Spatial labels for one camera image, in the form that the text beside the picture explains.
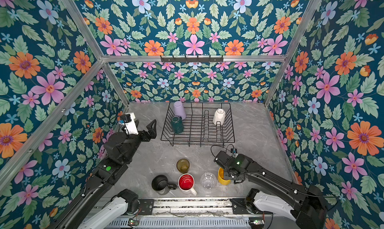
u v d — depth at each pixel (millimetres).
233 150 718
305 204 398
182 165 857
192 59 927
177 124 949
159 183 802
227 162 585
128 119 570
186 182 797
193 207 750
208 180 821
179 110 1007
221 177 746
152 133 619
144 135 596
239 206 722
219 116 980
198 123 1053
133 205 654
